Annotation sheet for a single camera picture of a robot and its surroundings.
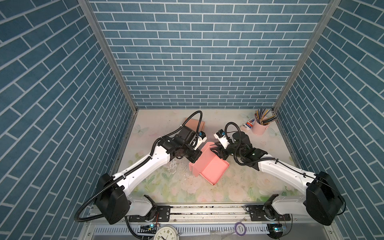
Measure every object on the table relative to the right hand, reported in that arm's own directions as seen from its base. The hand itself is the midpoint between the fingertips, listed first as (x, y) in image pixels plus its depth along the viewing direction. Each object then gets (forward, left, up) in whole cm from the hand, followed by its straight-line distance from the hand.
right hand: (213, 144), depth 81 cm
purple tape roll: (-36, -13, -17) cm, 42 cm away
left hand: (-7, +6, 0) cm, 9 cm away
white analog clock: (-40, +19, -12) cm, 46 cm away
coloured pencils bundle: (+29, -32, -5) cm, 44 cm away
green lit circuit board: (-35, -32, -18) cm, 50 cm away
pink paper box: (-6, +1, -14) cm, 16 cm away
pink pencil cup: (+22, -31, -11) cm, 39 cm away
